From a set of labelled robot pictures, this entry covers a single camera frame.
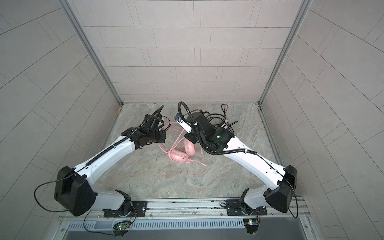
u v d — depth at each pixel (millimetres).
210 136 496
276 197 370
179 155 693
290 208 401
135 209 696
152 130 635
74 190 392
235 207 712
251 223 685
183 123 585
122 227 639
